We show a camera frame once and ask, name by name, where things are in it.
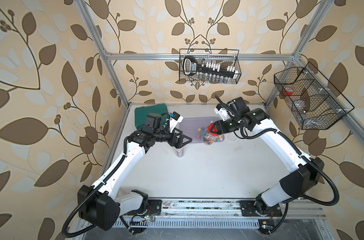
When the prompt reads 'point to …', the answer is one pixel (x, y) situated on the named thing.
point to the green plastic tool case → (141, 114)
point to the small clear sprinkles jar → (180, 152)
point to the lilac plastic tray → (193, 126)
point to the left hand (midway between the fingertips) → (183, 134)
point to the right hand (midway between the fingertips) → (215, 129)
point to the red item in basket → (288, 91)
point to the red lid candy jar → (208, 138)
